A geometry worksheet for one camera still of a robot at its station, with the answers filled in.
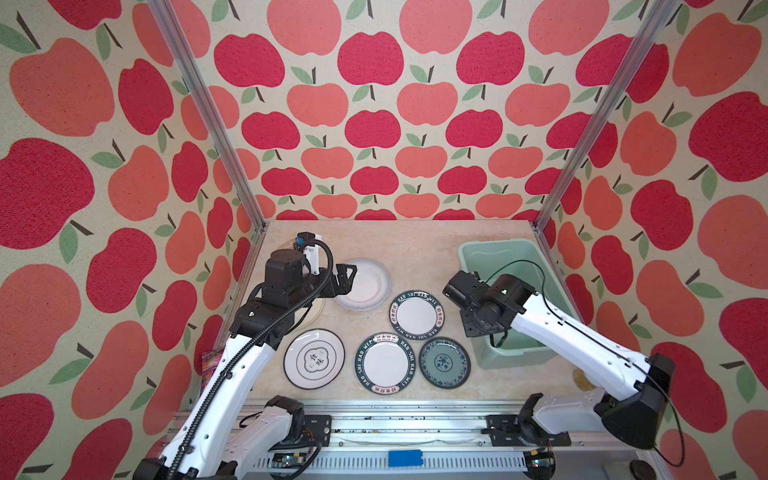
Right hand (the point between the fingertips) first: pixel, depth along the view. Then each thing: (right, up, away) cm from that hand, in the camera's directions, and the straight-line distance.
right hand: (479, 329), depth 75 cm
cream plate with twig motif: (-47, -2, +19) cm, 51 cm away
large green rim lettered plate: (-24, -12, +10) cm, 29 cm away
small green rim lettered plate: (-14, -1, +21) cm, 25 cm away
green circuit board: (-48, -31, -3) cm, 57 cm away
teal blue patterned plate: (-7, -13, +11) cm, 18 cm away
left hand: (-34, +14, -4) cm, 37 cm away
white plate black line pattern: (-45, -12, +12) cm, 48 cm away
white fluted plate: (-29, +8, +27) cm, 41 cm away
